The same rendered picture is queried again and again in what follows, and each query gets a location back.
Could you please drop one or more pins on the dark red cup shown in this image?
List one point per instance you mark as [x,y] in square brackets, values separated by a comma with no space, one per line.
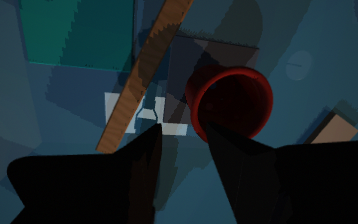
[247,99]

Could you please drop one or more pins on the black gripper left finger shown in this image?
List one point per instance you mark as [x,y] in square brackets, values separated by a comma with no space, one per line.
[125,179]

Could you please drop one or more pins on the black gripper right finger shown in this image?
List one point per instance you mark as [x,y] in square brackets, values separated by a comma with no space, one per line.
[258,178]

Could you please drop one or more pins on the brown wooden bar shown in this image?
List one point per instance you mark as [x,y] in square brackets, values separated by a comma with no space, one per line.
[158,40]

